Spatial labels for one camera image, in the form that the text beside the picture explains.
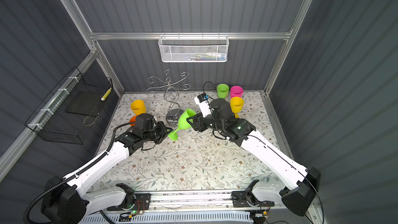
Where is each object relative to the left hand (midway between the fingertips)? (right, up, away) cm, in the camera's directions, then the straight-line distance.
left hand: (174, 128), depth 79 cm
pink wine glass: (+36, +21, +17) cm, 45 cm away
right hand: (+10, +6, -11) cm, 16 cm away
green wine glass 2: (+6, +3, -7) cm, 9 cm away
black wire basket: (-48, +13, -6) cm, 50 cm away
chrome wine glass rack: (-2, +20, +2) cm, 20 cm away
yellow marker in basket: (-37, +18, +3) cm, 42 cm away
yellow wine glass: (-26, +11, +17) cm, 33 cm away
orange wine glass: (-25, +4, +7) cm, 26 cm away
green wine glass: (+28, +21, +20) cm, 40 cm away
